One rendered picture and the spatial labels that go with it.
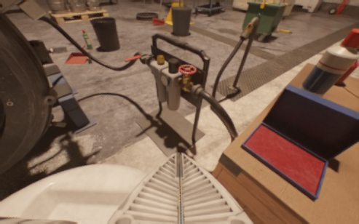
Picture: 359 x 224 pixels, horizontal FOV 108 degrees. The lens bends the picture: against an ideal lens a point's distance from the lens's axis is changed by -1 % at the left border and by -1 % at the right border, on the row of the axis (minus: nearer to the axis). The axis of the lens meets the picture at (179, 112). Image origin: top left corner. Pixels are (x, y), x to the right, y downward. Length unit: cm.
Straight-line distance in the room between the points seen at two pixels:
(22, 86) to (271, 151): 70
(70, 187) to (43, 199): 7
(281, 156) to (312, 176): 7
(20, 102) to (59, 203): 32
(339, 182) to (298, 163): 8
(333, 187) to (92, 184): 56
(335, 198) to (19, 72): 80
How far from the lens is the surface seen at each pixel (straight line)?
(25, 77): 59
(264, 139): 42
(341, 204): 44
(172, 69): 62
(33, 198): 54
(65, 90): 108
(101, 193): 47
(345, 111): 42
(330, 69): 53
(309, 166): 43
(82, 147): 104
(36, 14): 58
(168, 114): 105
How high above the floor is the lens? 76
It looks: 45 degrees down
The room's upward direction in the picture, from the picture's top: 2 degrees clockwise
